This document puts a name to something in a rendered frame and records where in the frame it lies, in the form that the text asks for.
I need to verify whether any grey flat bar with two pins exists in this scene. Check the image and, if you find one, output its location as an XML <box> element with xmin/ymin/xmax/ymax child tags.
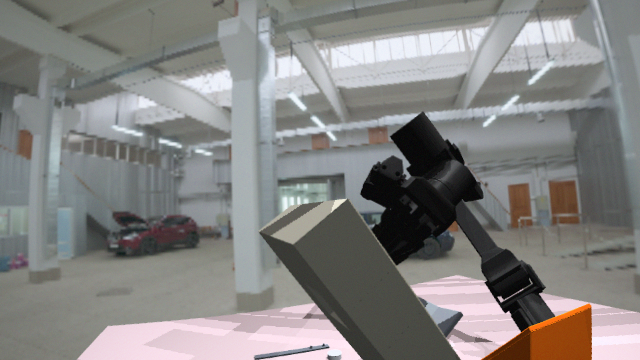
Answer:
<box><xmin>254</xmin><ymin>343</ymin><xmax>329</xmax><ymax>360</ymax></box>

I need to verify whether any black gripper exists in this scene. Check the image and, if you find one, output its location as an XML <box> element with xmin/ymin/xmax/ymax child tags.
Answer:
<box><xmin>371</xmin><ymin>176</ymin><xmax>457</xmax><ymax>265</ymax></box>

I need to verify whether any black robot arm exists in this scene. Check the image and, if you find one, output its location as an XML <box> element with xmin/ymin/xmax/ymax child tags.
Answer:
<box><xmin>360</xmin><ymin>111</ymin><xmax>556</xmax><ymax>332</ymax></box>

